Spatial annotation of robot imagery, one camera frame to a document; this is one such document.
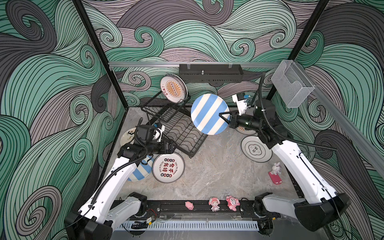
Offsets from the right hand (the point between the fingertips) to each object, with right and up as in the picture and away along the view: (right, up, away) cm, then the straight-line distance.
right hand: (219, 112), depth 67 cm
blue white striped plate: (-6, -1, +3) cm, 7 cm away
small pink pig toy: (-14, -47, +6) cm, 49 cm away
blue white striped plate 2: (-41, -34, +20) cm, 57 cm away
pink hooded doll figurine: (-1, -45, +6) cm, 45 cm away
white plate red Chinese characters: (-26, -33, +21) cm, 47 cm away
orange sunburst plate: (-24, +16, +24) cm, 37 cm away
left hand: (-24, -16, +8) cm, 31 cm away
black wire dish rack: (-24, -3, +43) cm, 50 cm away
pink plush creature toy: (+8, -45, +6) cm, 46 cm away
